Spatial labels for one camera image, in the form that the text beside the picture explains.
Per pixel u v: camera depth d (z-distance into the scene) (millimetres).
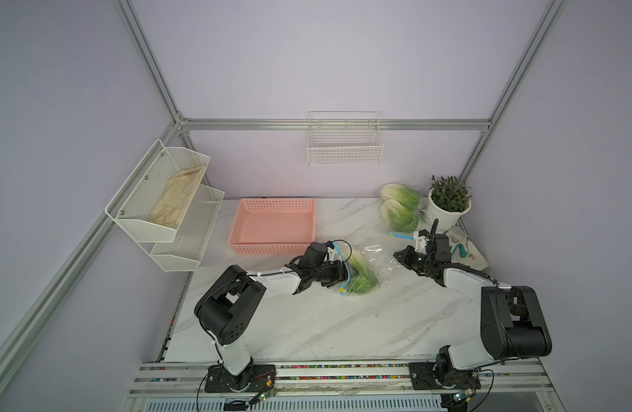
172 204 773
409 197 1108
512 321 447
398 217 1041
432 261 733
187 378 748
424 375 732
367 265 900
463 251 1012
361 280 838
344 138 948
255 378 726
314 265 730
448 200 983
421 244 847
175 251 901
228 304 473
